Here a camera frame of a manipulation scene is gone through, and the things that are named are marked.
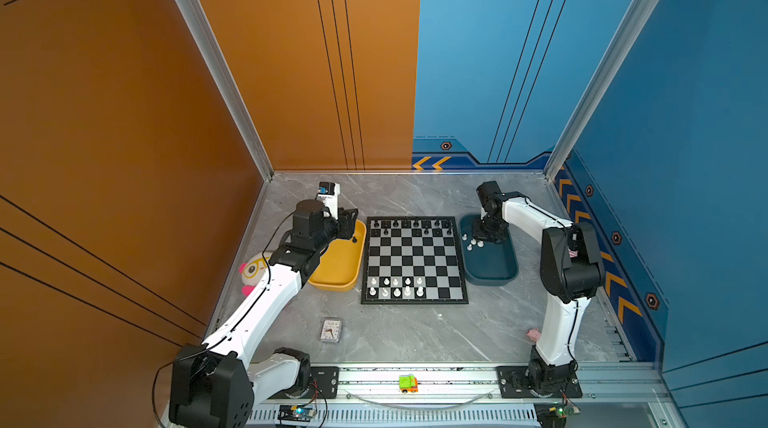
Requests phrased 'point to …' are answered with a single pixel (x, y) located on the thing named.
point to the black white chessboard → (412, 260)
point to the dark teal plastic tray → (487, 263)
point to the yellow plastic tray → (340, 269)
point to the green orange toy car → (408, 383)
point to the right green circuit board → (554, 414)
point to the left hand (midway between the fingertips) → (351, 207)
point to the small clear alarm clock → (330, 330)
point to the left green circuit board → (295, 413)
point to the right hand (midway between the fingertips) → (478, 237)
